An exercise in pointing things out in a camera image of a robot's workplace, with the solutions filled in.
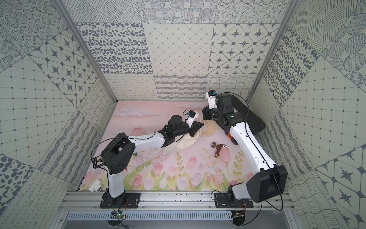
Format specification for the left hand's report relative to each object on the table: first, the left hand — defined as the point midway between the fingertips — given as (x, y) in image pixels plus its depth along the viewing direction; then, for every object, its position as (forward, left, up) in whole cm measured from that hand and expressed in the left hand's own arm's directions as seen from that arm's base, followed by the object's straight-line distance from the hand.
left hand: (202, 122), depth 83 cm
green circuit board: (-44, +44, -20) cm, 66 cm away
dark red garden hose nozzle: (-6, -11, -18) cm, 22 cm away
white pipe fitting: (-33, +58, -17) cm, 69 cm away
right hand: (+2, 0, +8) cm, 9 cm away
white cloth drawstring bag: (-9, +12, -8) cm, 17 cm away
